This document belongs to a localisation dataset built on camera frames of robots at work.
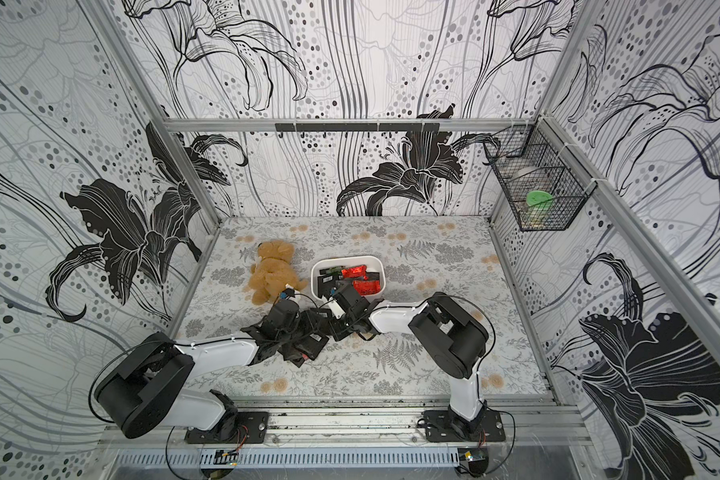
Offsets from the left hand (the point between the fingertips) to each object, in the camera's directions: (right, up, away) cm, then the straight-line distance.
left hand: (325, 324), depth 90 cm
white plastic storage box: (+15, +18, +9) cm, 25 cm away
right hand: (+3, -1, +2) cm, 4 cm away
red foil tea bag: (+9, +16, +8) cm, 20 cm away
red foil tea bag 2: (+13, +11, +5) cm, 18 cm away
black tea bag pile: (-1, +12, +9) cm, 15 cm away
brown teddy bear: (-17, +16, +3) cm, 24 cm away
